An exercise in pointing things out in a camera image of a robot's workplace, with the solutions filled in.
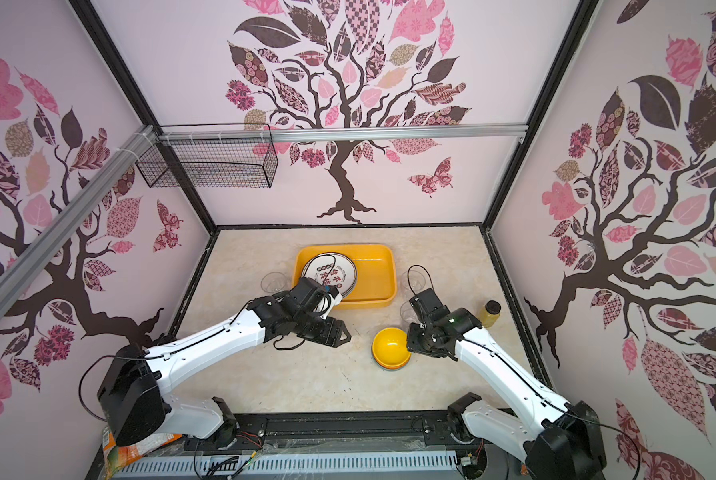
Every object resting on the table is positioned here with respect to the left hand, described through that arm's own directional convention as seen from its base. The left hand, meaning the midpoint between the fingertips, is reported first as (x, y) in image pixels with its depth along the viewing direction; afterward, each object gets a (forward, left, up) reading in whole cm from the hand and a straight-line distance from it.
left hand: (339, 341), depth 77 cm
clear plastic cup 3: (+24, -23, -7) cm, 34 cm away
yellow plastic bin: (+31, -11, -12) cm, 35 cm away
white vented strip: (-26, -19, -11) cm, 34 cm away
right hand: (+1, -20, -2) cm, 20 cm away
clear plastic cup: (+25, +25, -9) cm, 36 cm away
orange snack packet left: (-24, +52, -9) cm, 58 cm away
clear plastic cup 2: (+13, -20, -9) cm, 26 cm away
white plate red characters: (+30, +4, -9) cm, 32 cm away
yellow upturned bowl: (+1, -14, -7) cm, 16 cm away
